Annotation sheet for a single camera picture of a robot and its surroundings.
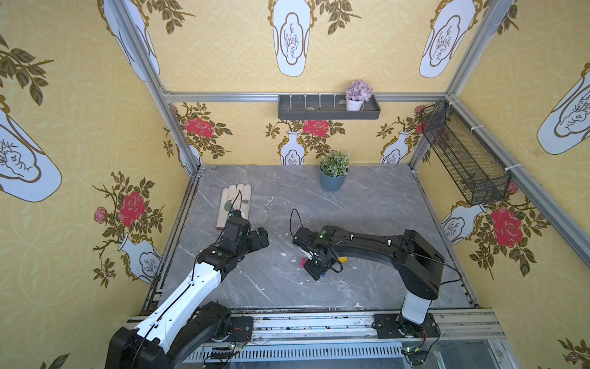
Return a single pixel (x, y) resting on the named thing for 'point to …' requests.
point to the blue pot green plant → (333, 170)
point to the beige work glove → (233, 197)
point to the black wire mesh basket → (478, 176)
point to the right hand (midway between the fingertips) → (318, 273)
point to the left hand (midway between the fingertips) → (260, 236)
